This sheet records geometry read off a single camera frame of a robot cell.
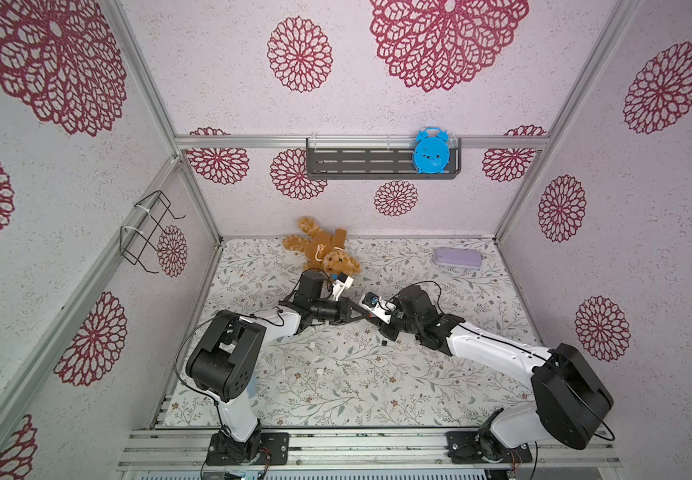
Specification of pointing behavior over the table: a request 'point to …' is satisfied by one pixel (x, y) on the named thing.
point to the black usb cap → (384, 343)
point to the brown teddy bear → (325, 250)
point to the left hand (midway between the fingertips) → (367, 316)
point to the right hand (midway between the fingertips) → (370, 308)
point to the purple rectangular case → (458, 257)
